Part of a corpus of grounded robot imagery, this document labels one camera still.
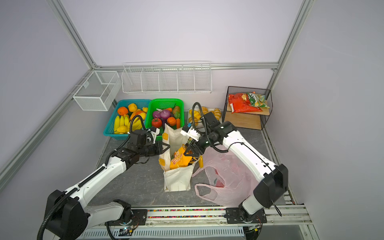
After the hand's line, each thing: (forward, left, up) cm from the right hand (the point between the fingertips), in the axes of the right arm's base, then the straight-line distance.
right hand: (189, 151), depth 72 cm
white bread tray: (+40, -2, -20) cm, 44 cm away
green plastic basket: (+54, +25, -18) cm, 62 cm away
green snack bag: (+38, -43, -1) cm, 57 cm away
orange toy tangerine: (+40, +51, -12) cm, 66 cm away
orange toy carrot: (+35, +11, -19) cm, 42 cm away
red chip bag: (+37, -32, -2) cm, 49 cm away
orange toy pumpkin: (+35, +16, -17) cm, 42 cm away
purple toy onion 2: (+40, +27, -15) cm, 50 cm away
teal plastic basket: (+25, +57, -15) cm, 64 cm away
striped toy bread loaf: (+44, -3, -20) cm, 48 cm away
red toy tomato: (+32, +25, -15) cm, 43 cm away
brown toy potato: (+44, +13, -17) cm, 48 cm away
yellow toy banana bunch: (+30, +39, -16) cm, 52 cm away
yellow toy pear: (+25, +47, -14) cm, 55 cm away
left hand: (+5, +11, -5) cm, 13 cm away
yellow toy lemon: (+38, +36, -14) cm, 54 cm away
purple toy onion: (+38, +20, -14) cm, 45 cm away
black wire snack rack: (+43, -46, -26) cm, 68 cm away
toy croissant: (+44, -19, -19) cm, 51 cm away
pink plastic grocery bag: (-7, -25, -20) cm, 33 cm away
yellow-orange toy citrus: (+45, +46, -13) cm, 66 cm away
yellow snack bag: (-1, +5, -7) cm, 9 cm away
